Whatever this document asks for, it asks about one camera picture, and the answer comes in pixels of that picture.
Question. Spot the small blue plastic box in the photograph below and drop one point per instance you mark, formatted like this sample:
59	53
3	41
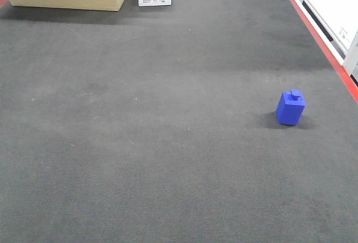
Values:
289	111

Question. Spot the long dark belt conveyor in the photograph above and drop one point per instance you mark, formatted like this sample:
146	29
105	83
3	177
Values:
140	120

